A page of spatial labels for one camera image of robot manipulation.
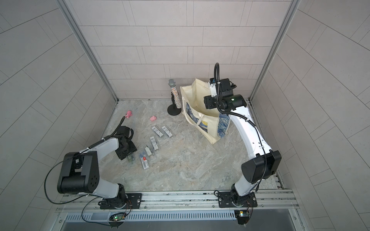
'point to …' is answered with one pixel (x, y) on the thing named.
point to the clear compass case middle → (154, 143)
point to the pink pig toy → (152, 118)
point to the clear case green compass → (131, 159)
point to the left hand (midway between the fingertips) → (134, 149)
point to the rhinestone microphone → (171, 83)
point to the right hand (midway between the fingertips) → (209, 98)
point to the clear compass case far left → (157, 131)
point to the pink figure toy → (128, 114)
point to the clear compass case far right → (167, 131)
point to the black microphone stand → (172, 109)
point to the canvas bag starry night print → (209, 124)
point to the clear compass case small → (148, 151)
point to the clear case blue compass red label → (144, 160)
